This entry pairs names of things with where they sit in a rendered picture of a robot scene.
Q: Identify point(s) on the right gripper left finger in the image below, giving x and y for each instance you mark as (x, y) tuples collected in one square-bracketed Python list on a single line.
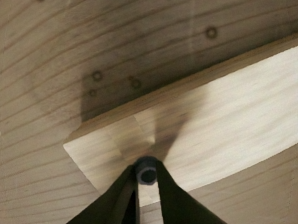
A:
[(122, 196)]

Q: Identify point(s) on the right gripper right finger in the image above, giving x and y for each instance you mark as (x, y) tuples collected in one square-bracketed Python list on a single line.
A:
[(177, 205)]

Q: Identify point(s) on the pale wooden slat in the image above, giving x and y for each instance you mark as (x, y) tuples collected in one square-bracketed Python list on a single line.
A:
[(203, 130)]

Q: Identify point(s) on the light wooden bar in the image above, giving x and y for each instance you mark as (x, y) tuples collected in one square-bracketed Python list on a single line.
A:
[(189, 78)]

